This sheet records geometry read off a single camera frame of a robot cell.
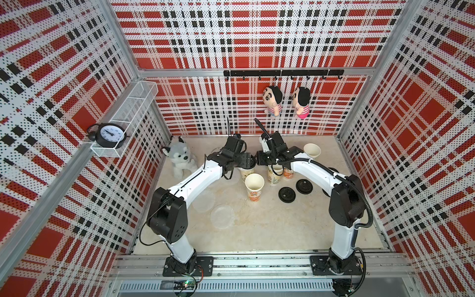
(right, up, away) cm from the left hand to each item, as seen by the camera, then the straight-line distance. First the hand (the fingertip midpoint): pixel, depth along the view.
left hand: (244, 159), depth 88 cm
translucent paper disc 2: (-20, -22, +2) cm, 30 cm away
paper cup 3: (+35, +4, +5) cm, 36 cm away
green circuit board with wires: (-22, -48, -19) cm, 56 cm away
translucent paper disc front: (-10, -28, -1) cm, 30 cm away
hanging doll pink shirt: (+29, +30, +5) cm, 42 cm away
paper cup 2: (+5, -12, -1) cm, 13 cm away
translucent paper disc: (-6, -12, +9) cm, 16 cm away
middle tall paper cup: (+16, -10, +3) cm, 19 cm away
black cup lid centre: (+22, -19, +5) cm, 29 cm away
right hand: (+7, 0, +1) cm, 7 cm away
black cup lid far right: (+53, -7, +19) cm, 56 cm away
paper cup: (0, -7, +1) cm, 7 cm away
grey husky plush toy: (-31, 0, +2) cm, 31 cm away
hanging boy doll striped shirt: (+14, +31, +2) cm, 34 cm away
